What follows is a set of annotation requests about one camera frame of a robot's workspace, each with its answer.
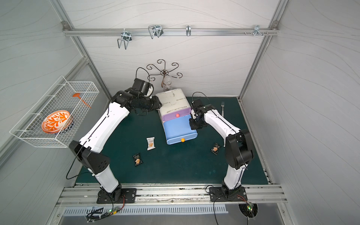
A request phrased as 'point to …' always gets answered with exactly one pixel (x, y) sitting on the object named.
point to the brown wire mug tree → (164, 72)
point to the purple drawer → (176, 114)
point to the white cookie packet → (150, 143)
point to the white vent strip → (114, 210)
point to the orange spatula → (78, 94)
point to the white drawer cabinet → (171, 101)
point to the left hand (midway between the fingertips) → (160, 105)
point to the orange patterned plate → (56, 121)
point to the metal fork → (222, 105)
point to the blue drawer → (179, 130)
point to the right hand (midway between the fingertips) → (194, 125)
